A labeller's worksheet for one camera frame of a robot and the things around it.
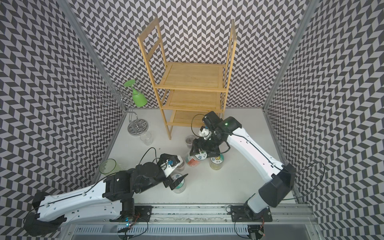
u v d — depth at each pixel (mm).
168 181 559
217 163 824
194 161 678
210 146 601
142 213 719
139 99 980
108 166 874
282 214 754
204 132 691
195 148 622
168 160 535
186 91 867
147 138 998
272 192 390
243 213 650
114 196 452
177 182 571
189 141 939
